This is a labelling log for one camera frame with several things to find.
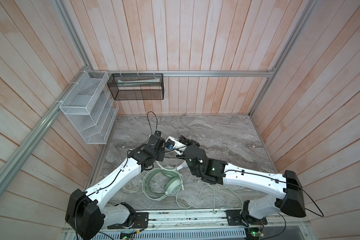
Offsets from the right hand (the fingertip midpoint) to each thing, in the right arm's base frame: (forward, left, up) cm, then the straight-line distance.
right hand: (184, 136), depth 70 cm
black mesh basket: (+46, +33, -4) cm, 57 cm away
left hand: (-1, +14, -15) cm, 20 cm away
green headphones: (-15, +5, -21) cm, 26 cm away
